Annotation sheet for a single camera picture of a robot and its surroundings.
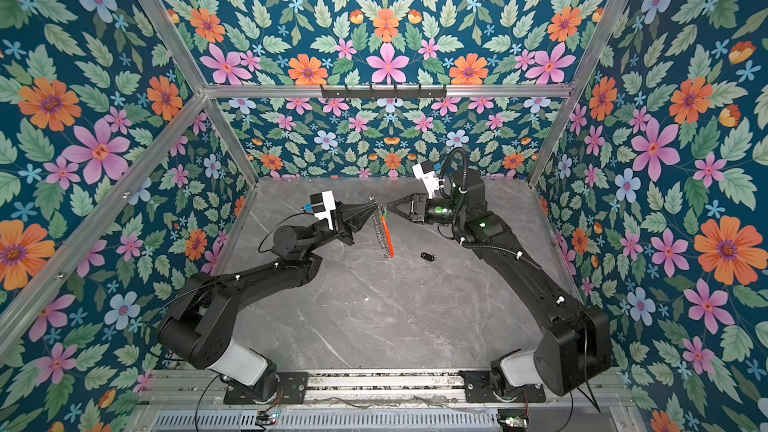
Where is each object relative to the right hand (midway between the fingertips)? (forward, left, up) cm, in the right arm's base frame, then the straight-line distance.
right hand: (392, 206), depth 68 cm
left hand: (-2, +3, +4) cm, 6 cm away
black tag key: (+7, -10, -34) cm, 37 cm away
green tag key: (-1, +2, -1) cm, 2 cm away
